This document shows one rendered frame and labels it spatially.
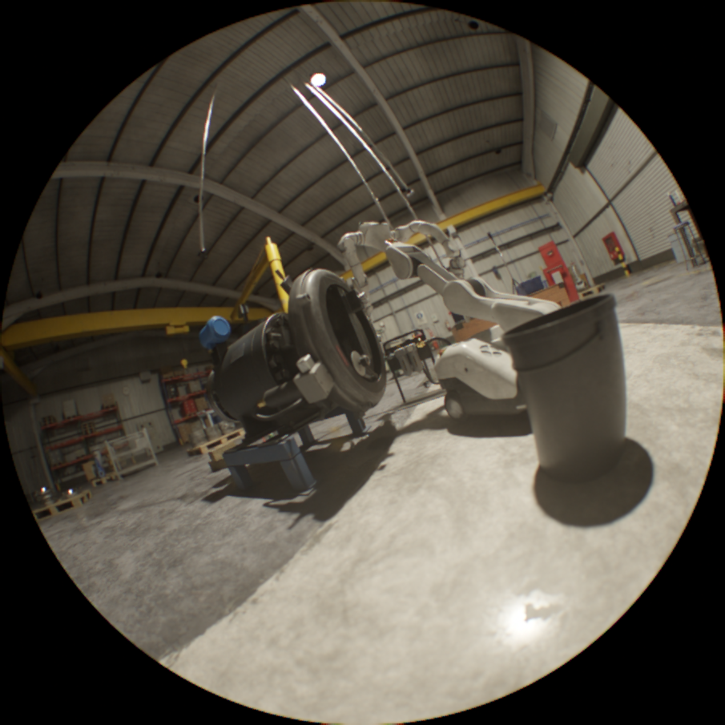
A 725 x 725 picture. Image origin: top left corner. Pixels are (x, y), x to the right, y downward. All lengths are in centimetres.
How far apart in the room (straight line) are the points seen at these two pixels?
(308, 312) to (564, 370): 79
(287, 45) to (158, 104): 353
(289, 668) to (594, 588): 48
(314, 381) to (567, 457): 73
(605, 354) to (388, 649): 60
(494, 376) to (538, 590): 68
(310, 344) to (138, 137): 834
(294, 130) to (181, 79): 430
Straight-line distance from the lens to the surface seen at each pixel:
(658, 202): 920
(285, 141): 927
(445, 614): 46
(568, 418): 51
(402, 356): 186
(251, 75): 824
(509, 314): 93
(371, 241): 163
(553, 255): 453
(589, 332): 47
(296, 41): 825
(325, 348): 82
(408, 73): 962
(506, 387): 85
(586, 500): 58
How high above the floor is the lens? 42
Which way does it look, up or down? 2 degrees up
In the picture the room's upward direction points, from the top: 21 degrees counter-clockwise
